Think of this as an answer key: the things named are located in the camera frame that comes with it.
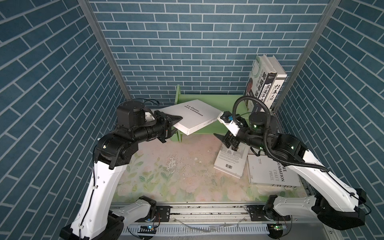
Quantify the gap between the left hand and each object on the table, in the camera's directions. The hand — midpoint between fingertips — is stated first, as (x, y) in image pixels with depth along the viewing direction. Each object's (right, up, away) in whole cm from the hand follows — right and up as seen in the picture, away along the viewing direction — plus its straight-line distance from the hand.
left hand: (184, 118), depth 54 cm
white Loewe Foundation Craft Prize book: (+42, -29, +30) cm, 59 cm away
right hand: (+14, -2, +6) cm, 15 cm away
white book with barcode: (+25, -25, +35) cm, 50 cm away
